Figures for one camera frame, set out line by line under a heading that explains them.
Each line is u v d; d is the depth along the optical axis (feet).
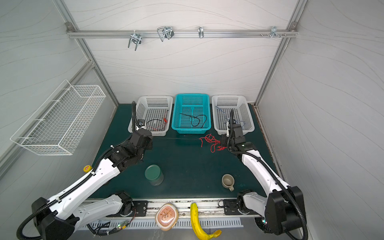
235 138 2.07
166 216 2.26
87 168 2.26
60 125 2.26
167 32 2.49
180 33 2.62
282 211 1.28
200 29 2.36
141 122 2.10
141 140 1.83
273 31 2.51
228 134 2.23
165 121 3.54
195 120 3.64
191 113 3.76
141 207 2.41
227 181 2.69
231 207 2.41
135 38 2.56
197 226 2.12
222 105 3.53
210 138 2.82
